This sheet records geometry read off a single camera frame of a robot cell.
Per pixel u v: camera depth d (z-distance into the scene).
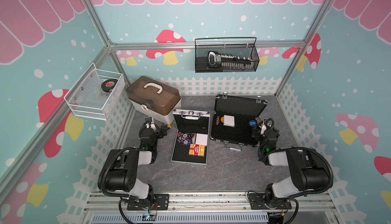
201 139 0.92
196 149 0.88
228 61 0.88
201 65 0.87
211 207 0.73
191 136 0.94
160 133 0.80
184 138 0.94
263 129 0.82
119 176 0.44
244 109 0.95
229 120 1.01
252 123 1.02
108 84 0.79
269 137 0.70
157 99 0.90
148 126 0.80
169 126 1.00
